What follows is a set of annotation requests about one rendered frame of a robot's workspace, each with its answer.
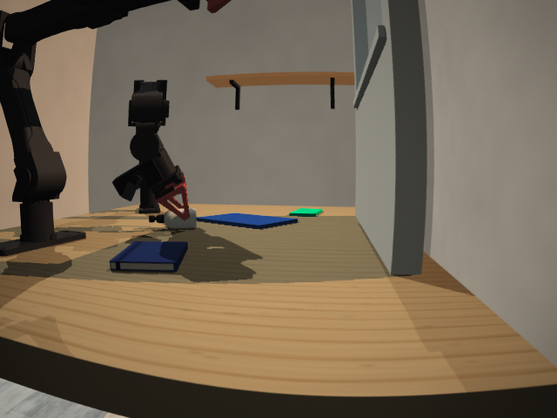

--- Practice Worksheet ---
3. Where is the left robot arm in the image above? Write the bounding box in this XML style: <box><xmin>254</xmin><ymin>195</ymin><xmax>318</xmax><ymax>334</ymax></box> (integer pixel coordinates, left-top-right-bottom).
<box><xmin>112</xmin><ymin>80</ymin><xmax>170</xmax><ymax>213</ymax></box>

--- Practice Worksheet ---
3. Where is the dark blue book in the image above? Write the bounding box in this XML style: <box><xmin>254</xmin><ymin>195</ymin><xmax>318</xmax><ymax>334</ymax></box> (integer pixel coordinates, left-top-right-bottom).
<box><xmin>110</xmin><ymin>241</ymin><xmax>188</xmax><ymax>272</ymax></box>

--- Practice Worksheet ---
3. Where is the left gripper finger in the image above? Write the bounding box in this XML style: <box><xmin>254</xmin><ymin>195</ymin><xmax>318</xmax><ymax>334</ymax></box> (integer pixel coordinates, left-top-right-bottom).
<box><xmin>157</xmin><ymin>182</ymin><xmax>190</xmax><ymax>220</ymax></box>
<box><xmin>165</xmin><ymin>176</ymin><xmax>185</xmax><ymax>209</ymax></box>

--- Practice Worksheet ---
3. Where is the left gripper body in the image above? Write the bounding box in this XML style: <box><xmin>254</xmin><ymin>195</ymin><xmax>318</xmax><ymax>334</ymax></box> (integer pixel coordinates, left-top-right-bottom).
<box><xmin>151</xmin><ymin>148</ymin><xmax>184</xmax><ymax>199</ymax></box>

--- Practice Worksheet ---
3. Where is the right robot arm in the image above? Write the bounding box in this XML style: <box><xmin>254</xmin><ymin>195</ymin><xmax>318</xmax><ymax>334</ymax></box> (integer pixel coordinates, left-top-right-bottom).
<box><xmin>0</xmin><ymin>0</ymin><xmax>150</xmax><ymax>256</ymax></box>

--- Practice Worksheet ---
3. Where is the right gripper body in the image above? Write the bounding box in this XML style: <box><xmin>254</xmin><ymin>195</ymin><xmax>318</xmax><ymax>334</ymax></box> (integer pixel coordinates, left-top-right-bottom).
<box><xmin>147</xmin><ymin>0</ymin><xmax>200</xmax><ymax>10</ymax></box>

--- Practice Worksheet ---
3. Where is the green flat rectangular block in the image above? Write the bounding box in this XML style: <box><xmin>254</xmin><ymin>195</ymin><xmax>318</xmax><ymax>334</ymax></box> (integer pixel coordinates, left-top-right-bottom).
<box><xmin>290</xmin><ymin>208</ymin><xmax>322</xmax><ymax>217</ymax></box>

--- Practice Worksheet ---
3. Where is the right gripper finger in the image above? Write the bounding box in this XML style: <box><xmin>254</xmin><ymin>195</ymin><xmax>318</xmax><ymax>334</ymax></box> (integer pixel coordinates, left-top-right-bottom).
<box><xmin>207</xmin><ymin>0</ymin><xmax>231</xmax><ymax>13</ymax></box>

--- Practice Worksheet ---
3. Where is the blue flat rectangular pad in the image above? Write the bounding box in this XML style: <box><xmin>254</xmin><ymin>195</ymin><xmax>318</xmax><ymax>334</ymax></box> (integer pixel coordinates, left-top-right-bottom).
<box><xmin>197</xmin><ymin>213</ymin><xmax>298</xmax><ymax>229</ymax></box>

